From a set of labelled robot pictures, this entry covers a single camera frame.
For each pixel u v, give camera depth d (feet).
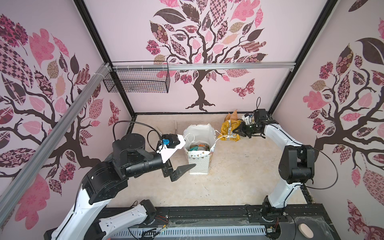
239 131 2.67
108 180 1.08
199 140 3.14
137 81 4.00
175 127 3.51
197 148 2.87
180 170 1.34
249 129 2.62
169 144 1.23
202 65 3.10
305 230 2.27
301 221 2.37
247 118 2.88
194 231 2.29
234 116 3.56
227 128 3.03
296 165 1.59
